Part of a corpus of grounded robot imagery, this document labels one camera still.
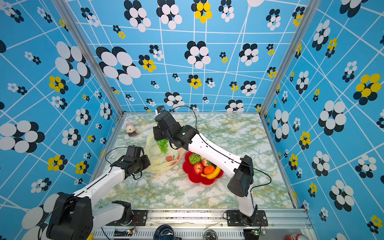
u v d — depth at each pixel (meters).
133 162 0.68
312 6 0.68
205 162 0.84
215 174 0.83
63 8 0.69
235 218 0.73
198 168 0.84
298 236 0.60
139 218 0.73
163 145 0.81
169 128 0.53
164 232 0.71
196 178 0.83
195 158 0.87
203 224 0.72
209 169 0.85
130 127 1.02
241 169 0.44
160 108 0.63
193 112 1.24
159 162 0.94
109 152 1.01
